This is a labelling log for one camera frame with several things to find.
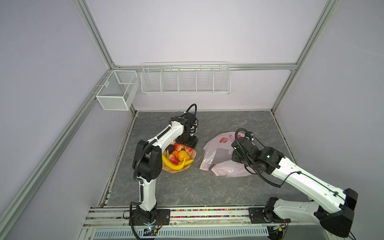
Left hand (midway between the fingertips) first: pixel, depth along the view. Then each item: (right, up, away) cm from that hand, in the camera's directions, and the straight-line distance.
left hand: (190, 146), depth 89 cm
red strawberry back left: (-8, -1, +5) cm, 9 cm away
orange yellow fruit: (-5, -5, +1) cm, 7 cm away
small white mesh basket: (-50, +37, +13) cm, 63 cm away
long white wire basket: (-3, +45, +12) cm, 47 cm away
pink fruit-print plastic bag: (+15, -5, -6) cm, 17 cm away
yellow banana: (-9, -12, -3) cm, 15 cm away
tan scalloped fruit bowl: (+1, -6, +3) cm, 7 cm away
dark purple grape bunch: (-12, -2, +3) cm, 13 cm away
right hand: (+24, -2, -15) cm, 28 cm away
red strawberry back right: (-1, -2, +2) cm, 3 cm away
